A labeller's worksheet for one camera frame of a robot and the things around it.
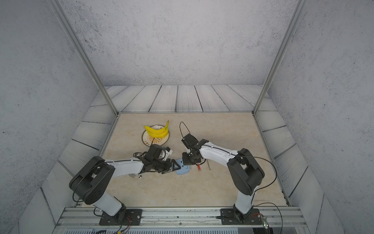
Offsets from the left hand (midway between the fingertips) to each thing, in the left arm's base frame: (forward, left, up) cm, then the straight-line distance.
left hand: (179, 169), depth 86 cm
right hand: (+4, -4, +1) cm, 5 cm away
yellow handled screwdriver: (+3, -18, -4) cm, 19 cm away
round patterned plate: (+24, +23, -4) cm, 33 cm away
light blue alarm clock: (0, -3, -1) cm, 3 cm away
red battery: (+3, -12, -4) cm, 13 cm away
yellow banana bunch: (+27, +15, +1) cm, 31 cm away
